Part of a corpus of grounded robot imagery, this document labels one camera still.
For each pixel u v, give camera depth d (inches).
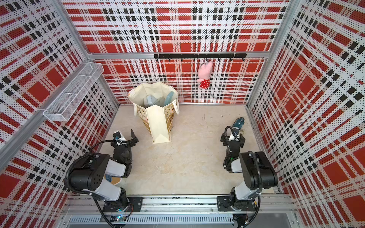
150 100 38.8
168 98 35.7
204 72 36.1
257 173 17.2
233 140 30.0
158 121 35.6
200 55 34.8
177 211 28.9
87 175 17.9
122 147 27.6
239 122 38.8
